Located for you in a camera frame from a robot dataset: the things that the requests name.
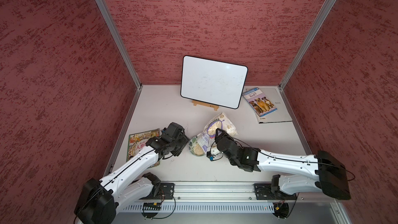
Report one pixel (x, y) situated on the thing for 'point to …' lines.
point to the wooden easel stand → (205, 104)
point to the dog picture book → (260, 103)
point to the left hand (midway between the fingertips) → (187, 144)
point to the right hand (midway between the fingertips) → (220, 129)
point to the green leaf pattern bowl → (195, 148)
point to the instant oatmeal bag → (206, 139)
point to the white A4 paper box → (282, 113)
